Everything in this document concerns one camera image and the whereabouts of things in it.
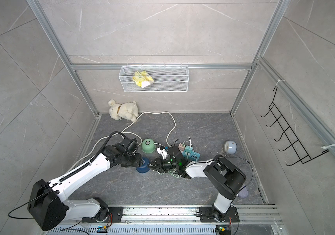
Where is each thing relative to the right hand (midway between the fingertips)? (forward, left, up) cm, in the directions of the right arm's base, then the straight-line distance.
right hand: (149, 167), depth 80 cm
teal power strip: (+11, -26, -8) cm, 29 cm away
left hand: (+4, +4, 0) cm, 5 cm away
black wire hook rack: (-6, -67, +22) cm, 71 cm away
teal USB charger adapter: (+13, -24, -3) cm, 27 cm away
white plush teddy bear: (+46, +20, 0) cm, 50 cm away
